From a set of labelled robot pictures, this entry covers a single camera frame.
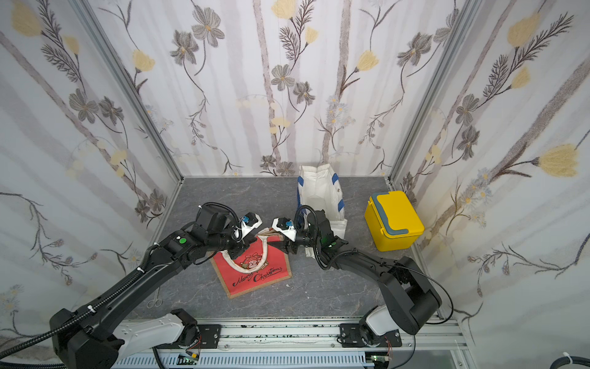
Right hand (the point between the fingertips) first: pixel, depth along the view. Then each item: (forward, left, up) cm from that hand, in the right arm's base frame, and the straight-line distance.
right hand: (274, 231), depth 76 cm
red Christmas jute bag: (-8, +5, -9) cm, 13 cm away
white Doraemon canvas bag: (+29, -18, -11) cm, 36 cm away
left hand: (-2, +6, 0) cm, 6 cm away
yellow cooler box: (+9, -44, -5) cm, 46 cm away
